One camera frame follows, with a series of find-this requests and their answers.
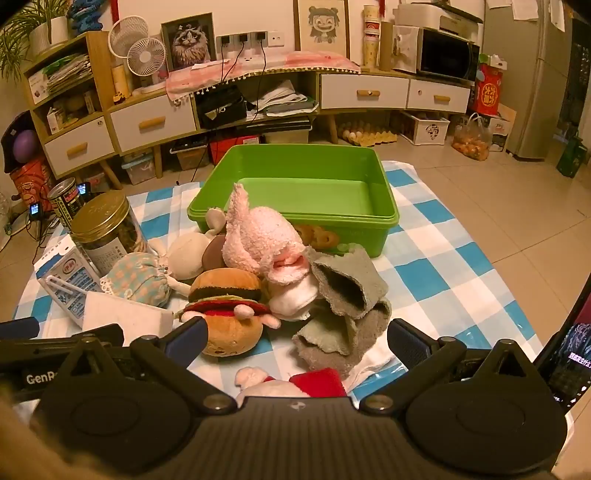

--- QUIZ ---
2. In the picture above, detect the blue checked mat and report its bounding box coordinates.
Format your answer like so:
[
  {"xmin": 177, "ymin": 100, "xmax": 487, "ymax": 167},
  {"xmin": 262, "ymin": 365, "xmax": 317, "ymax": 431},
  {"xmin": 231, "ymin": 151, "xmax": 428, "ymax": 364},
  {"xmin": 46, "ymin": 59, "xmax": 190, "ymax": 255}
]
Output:
[{"xmin": 11, "ymin": 161, "xmax": 575, "ymax": 480}]

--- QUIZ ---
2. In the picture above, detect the red gift box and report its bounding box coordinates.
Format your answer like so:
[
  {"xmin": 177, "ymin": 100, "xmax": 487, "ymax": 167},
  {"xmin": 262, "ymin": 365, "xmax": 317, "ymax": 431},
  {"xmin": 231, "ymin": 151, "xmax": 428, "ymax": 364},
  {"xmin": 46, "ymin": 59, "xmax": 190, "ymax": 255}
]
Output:
[{"xmin": 473, "ymin": 62, "xmax": 504, "ymax": 116}]

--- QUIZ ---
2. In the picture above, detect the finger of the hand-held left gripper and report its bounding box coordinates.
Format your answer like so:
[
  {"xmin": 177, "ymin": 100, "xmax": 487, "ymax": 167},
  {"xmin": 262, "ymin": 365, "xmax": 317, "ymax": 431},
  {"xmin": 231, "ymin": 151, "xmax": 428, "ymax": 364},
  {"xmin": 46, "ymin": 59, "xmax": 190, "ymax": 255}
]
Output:
[
  {"xmin": 0, "ymin": 318, "xmax": 39, "ymax": 341},
  {"xmin": 82, "ymin": 323, "xmax": 125, "ymax": 346}
]

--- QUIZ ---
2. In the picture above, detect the white desk fan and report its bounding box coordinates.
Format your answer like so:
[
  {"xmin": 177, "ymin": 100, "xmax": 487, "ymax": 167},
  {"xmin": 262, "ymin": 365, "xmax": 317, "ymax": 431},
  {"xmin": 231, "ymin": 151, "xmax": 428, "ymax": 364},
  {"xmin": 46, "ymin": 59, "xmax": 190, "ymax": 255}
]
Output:
[
  {"xmin": 107, "ymin": 16, "xmax": 149, "ymax": 58},
  {"xmin": 127, "ymin": 37, "xmax": 167, "ymax": 88}
]

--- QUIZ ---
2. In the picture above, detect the potted green plant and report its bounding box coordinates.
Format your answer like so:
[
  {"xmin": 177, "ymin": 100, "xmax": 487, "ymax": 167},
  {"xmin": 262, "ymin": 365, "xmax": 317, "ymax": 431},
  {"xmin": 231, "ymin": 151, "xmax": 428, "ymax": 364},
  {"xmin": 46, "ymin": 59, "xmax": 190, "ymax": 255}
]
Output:
[{"xmin": 0, "ymin": 0, "xmax": 70, "ymax": 79}]

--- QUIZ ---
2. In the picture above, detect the silver fridge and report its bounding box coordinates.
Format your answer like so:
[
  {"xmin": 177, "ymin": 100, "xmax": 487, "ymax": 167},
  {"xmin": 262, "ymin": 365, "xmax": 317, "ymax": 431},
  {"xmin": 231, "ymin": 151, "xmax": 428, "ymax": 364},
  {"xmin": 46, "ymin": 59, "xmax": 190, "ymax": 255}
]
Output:
[{"xmin": 480, "ymin": 0, "xmax": 573, "ymax": 160}]

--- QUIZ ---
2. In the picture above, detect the framed cat picture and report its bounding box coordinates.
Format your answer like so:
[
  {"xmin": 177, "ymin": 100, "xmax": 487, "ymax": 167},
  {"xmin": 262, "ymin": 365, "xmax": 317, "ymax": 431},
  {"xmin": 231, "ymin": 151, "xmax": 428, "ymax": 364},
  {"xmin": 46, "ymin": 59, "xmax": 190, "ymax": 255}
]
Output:
[{"xmin": 161, "ymin": 12, "xmax": 218, "ymax": 72}]

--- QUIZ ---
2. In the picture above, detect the black bag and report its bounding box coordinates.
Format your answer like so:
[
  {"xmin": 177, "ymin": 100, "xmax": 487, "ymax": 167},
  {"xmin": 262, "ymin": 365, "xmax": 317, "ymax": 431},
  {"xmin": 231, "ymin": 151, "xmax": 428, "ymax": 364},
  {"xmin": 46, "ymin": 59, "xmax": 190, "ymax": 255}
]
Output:
[{"xmin": 194, "ymin": 85, "xmax": 247, "ymax": 130}]

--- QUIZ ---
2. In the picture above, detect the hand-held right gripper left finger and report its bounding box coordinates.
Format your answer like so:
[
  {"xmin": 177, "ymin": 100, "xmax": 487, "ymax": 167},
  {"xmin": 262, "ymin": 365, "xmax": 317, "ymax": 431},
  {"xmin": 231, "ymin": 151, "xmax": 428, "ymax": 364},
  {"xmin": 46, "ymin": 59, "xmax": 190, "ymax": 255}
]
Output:
[{"xmin": 59, "ymin": 318, "xmax": 237, "ymax": 412}]

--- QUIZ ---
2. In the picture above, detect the framed cartoon girl picture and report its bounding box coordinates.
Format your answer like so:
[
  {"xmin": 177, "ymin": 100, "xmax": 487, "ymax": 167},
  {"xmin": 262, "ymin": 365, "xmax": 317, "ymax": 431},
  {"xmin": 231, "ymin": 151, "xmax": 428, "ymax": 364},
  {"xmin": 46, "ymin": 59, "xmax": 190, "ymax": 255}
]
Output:
[{"xmin": 294, "ymin": 0, "xmax": 350, "ymax": 61}]

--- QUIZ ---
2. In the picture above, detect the white cloth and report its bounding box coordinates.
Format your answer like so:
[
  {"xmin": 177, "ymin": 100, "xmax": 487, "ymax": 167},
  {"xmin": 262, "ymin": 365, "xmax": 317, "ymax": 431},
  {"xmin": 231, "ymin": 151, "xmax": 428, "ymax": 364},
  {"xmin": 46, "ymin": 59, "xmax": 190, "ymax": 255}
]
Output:
[{"xmin": 268, "ymin": 277, "xmax": 319, "ymax": 321}]

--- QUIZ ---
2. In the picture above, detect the green plastic bin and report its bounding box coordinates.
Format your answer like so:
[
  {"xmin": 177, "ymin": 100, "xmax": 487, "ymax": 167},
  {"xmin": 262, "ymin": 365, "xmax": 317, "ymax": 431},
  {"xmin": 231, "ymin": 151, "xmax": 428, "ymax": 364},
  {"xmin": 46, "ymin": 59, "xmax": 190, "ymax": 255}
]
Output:
[{"xmin": 187, "ymin": 145, "xmax": 400, "ymax": 258}]

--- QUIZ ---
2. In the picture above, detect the pink cloth with fringe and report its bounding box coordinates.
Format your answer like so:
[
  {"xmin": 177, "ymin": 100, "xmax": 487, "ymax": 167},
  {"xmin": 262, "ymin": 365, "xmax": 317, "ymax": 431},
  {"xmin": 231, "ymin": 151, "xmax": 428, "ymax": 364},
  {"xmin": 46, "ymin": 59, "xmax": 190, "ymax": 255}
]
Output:
[{"xmin": 165, "ymin": 51, "xmax": 362, "ymax": 100}]

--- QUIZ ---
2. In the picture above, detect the brown mushroom plush toy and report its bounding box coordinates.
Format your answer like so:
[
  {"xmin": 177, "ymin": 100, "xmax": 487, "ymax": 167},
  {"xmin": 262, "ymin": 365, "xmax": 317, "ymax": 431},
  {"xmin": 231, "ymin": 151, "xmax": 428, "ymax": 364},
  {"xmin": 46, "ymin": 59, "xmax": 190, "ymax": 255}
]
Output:
[{"xmin": 202, "ymin": 208, "xmax": 228, "ymax": 271}]

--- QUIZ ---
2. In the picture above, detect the pink plush toy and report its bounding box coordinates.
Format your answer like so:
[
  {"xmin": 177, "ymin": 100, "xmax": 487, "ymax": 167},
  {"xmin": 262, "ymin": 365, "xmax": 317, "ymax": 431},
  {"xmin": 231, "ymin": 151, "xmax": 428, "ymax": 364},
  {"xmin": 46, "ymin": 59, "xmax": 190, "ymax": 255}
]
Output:
[{"xmin": 222, "ymin": 183, "xmax": 308, "ymax": 284}]

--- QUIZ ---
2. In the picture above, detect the blue toy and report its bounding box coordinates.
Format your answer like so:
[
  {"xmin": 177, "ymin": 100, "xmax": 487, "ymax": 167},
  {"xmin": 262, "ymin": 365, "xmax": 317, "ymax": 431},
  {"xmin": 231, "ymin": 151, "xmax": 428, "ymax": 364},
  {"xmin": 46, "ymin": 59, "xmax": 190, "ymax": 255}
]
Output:
[{"xmin": 69, "ymin": 0, "xmax": 99, "ymax": 29}]

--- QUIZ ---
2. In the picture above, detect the purple ball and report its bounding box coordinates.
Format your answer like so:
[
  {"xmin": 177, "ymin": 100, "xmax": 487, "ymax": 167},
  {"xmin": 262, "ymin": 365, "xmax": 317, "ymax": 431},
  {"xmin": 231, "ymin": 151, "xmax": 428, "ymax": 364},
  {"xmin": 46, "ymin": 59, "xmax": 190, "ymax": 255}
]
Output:
[{"xmin": 13, "ymin": 130, "xmax": 40, "ymax": 163}]

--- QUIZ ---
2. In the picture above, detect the white printer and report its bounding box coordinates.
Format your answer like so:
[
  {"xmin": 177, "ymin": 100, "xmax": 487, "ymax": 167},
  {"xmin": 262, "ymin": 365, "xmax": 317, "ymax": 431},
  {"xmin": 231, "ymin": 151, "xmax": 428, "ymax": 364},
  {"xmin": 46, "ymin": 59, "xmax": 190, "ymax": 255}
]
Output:
[{"xmin": 394, "ymin": 2, "xmax": 485, "ymax": 35}]

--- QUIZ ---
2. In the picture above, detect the white box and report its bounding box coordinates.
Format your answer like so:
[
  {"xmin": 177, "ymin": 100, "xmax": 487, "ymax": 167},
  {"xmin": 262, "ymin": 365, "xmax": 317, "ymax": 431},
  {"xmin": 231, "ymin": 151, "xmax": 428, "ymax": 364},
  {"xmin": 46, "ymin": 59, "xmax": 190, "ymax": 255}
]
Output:
[{"xmin": 83, "ymin": 292, "xmax": 174, "ymax": 337}]

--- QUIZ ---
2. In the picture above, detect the pile of folded clothes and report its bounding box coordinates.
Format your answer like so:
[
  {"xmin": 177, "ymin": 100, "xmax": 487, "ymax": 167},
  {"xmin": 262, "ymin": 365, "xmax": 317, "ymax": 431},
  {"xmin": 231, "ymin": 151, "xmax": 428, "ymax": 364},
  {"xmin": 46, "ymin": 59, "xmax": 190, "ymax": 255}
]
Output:
[{"xmin": 252, "ymin": 80, "xmax": 319, "ymax": 116}]

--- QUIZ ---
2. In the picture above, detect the black microwave oven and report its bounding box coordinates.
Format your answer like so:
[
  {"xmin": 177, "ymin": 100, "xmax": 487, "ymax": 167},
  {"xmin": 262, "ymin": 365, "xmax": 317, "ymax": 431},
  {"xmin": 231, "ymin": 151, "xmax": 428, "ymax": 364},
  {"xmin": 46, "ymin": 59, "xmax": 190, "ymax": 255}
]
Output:
[{"xmin": 392, "ymin": 25, "xmax": 481, "ymax": 84}]

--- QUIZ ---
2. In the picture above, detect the grey towel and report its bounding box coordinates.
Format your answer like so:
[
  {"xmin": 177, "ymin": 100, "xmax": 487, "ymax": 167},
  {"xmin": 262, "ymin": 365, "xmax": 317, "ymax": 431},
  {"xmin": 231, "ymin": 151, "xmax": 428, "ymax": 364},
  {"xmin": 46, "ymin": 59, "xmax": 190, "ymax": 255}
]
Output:
[{"xmin": 292, "ymin": 244, "xmax": 392, "ymax": 377}]

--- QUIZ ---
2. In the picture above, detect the cardboard box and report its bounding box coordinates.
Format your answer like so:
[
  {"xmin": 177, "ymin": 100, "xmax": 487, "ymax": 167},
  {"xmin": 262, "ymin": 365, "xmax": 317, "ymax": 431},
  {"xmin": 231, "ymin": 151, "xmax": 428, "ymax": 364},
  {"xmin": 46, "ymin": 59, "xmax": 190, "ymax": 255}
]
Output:
[{"xmin": 489, "ymin": 104, "xmax": 518, "ymax": 152}]

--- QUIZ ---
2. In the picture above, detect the stack of paper cups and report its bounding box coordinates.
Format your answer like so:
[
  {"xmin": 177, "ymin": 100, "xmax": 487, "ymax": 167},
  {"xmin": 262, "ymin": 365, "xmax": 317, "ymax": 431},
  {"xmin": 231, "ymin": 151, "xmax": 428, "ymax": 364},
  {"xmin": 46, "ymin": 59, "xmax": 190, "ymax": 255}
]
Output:
[{"xmin": 361, "ymin": 4, "xmax": 382, "ymax": 70}]

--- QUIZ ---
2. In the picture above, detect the wooden shelf unit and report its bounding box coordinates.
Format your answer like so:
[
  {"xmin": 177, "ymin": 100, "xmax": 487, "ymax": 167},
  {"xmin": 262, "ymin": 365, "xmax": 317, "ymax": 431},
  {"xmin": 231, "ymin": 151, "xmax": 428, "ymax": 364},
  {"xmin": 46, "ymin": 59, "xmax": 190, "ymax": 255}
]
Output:
[{"xmin": 23, "ymin": 31, "xmax": 116, "ymax": 181}]

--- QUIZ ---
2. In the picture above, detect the egg carton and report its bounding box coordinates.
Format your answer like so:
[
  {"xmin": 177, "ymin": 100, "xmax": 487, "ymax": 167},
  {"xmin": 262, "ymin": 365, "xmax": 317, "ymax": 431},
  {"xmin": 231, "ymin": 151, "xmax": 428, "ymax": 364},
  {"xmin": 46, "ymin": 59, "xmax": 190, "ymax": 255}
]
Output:
[{"xmin": 337, "ymin": 124, "xmax": 398, "ymax": 147}]

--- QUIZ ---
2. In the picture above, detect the glass jar with gold lid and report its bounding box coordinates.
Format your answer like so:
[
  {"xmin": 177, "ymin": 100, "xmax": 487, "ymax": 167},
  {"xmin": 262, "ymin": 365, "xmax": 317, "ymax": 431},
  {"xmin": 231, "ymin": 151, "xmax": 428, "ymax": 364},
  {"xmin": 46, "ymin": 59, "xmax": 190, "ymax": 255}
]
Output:
[{"xmin": 70, "ymin": 191, "xmax": 148, "ymax": 278}]

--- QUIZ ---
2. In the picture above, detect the hamburger plush toy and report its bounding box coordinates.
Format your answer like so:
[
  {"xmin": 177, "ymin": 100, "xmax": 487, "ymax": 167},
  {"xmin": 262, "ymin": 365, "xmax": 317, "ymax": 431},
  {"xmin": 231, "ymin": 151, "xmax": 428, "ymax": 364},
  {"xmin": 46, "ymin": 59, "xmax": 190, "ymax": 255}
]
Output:
[{"xmin": 175, "ymin": 268, "xmax": 281, "ymax": 358}]

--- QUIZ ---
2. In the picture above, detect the green paper bag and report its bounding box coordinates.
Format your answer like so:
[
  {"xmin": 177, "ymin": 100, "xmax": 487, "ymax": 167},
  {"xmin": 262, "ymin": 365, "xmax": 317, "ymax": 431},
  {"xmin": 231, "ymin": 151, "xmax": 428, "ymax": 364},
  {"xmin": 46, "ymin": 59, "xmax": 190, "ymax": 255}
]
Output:
[{"xmin": 556, "ymin": 131, "xmax": 589, "ymax": 178}]

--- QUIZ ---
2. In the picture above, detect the long wooden cabinet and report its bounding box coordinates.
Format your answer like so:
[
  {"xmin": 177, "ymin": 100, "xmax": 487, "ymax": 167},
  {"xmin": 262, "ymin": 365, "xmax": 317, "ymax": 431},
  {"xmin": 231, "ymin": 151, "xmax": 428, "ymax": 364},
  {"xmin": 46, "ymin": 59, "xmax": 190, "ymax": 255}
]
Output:
[{"xmin": 106, "ymin": 62, "xmax": 472, "ymax": 178}]

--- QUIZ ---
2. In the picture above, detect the white wall socket panel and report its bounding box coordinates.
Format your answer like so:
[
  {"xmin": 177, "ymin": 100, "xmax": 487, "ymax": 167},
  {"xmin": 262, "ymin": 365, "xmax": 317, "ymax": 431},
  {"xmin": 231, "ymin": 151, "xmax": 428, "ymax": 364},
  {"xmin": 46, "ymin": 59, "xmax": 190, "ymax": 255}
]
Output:
[{"xmin": 217, "ymin": 30, "xmax": 289, "ymax": 51}]

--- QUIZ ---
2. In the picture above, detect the plastic bag of oranges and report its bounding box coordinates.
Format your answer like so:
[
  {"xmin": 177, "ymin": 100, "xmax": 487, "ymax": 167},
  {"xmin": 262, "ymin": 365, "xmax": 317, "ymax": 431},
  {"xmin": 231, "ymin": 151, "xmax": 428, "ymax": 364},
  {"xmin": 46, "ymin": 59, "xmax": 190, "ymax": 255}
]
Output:
[{"xmin": 451, "ymin": 113, "xmax": 492, "ymax": 161}]

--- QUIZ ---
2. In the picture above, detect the red santa plush toy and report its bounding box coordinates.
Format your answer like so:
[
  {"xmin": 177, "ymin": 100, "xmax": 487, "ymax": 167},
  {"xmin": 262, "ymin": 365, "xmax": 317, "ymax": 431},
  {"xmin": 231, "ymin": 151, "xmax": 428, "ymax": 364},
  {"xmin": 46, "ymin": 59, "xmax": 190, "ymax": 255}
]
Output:
[{"xmin": 235, "ymin": 367, "xmax": 347, "ymax": 398}]

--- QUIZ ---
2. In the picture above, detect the white round plush toy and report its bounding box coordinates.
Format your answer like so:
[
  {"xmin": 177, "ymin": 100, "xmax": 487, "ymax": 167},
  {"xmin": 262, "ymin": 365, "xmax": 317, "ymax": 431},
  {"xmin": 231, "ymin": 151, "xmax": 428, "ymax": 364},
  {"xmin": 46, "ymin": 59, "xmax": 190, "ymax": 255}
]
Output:
[{"xmin": 166, "ymin": 231, "xmax": 217, "ymax": 280}]

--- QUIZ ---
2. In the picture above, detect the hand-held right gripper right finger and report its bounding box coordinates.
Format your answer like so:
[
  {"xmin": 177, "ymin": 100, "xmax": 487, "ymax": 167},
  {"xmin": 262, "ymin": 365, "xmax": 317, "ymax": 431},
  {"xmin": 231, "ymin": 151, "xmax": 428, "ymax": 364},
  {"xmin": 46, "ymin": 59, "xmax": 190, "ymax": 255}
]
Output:
[{"xmin": 359, "ymin": 318, "xmax": 539, "ymax": 414}]

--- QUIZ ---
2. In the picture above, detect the white plastic basket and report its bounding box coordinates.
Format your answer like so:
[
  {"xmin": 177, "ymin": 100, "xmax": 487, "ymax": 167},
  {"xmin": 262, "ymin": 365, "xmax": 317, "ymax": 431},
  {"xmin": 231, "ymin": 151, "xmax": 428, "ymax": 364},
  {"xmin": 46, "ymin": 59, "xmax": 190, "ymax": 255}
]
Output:
[{"xmin": 401, "ymin": 111, "xmax": 451, "ymax": 146}]

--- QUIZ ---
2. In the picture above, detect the blue and white milk carton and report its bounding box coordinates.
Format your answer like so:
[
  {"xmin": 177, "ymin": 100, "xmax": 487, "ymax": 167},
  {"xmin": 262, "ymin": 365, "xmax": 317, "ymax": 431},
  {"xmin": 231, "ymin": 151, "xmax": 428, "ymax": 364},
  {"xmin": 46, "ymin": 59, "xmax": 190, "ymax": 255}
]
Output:
[{"xmin": 33, "ymin": 234, "xmax": 105, "ymax": 329}]

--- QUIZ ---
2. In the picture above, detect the white cabinet drawer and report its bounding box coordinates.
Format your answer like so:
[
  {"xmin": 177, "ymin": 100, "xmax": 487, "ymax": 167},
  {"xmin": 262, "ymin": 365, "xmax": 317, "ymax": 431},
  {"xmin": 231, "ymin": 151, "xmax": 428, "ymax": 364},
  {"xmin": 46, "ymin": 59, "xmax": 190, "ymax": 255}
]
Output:
[
  {"xmin": 44, "ymin": 117, "xmax": 116, "ymax": 178},
  {"xmin": 407, "ymin": 79, "xmax": 471, "ymax": 114},
  {"xmin": 320, "ymin": 74, "xmax": 410, "ymax": 110},
  {"xmin": 110, "ymin": 95, "xmax": 198, "ymax": 153}
]

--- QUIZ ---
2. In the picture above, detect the stack of papers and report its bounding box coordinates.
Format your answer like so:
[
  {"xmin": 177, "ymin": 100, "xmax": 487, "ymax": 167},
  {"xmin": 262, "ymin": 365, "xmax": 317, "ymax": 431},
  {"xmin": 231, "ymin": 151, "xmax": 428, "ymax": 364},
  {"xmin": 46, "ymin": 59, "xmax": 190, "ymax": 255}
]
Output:
[{"xmin": 44, "ymin": 53, "xmax": 93, "ymax": 95}]

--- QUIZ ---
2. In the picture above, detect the clear plastic storage box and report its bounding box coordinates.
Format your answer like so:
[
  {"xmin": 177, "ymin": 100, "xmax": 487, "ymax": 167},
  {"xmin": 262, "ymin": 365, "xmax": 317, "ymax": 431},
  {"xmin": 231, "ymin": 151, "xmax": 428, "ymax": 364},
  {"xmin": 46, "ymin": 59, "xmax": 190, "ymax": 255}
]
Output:
[{"xmin": 121, "ymin": 154, "xmax": 155, "ymax": 185}]

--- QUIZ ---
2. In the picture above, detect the red printed box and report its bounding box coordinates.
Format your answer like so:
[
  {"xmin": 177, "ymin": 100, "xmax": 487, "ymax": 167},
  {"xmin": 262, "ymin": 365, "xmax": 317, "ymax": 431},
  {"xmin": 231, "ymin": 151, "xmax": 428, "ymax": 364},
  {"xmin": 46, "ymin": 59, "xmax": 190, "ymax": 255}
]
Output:
[{"xmin": 11, "ymin": 157, "xmax": 54, "ymax": 201}]

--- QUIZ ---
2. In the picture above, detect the tin can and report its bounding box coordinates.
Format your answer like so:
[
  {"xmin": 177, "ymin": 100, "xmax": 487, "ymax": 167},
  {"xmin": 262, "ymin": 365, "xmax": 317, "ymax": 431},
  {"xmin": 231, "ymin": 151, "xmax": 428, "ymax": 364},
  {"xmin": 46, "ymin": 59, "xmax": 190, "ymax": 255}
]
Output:
[{"xmin": 47, "ymin": 178, "xmax": 88, "ymax": 232}]

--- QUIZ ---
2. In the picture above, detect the cardboard tube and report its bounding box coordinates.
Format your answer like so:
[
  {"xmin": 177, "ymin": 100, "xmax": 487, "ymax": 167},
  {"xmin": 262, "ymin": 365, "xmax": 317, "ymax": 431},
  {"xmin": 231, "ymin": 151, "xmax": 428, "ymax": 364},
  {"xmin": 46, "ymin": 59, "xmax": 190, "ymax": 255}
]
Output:
[{"xmin": 379, "ymin": 21, "xmax": 394, "ymax": 71}]

